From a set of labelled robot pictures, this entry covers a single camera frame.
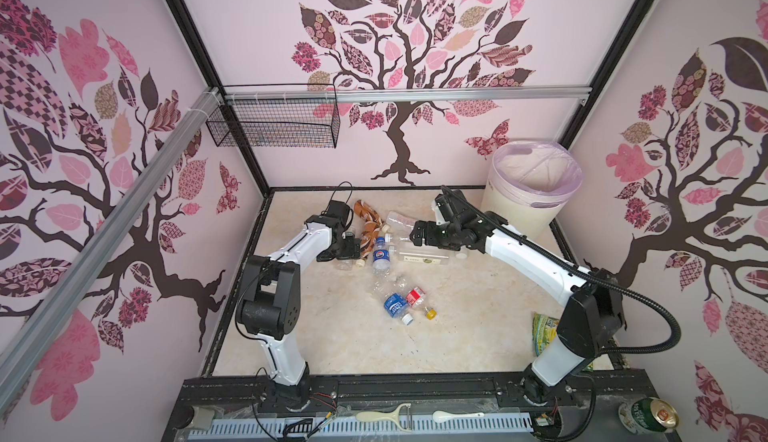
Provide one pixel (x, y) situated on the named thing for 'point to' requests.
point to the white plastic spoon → (442, 416)
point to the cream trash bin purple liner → (530, 183)
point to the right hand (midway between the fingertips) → (422, 234)
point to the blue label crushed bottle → (396, 306)
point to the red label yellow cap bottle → (415, 298)
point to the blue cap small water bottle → (381, 259)
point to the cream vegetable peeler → (393, 416)
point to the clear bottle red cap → (398, 223)
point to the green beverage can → (647, 415)
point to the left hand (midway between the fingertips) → (343, 256)
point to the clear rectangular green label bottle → (431, 254)
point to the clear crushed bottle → (383, 285)
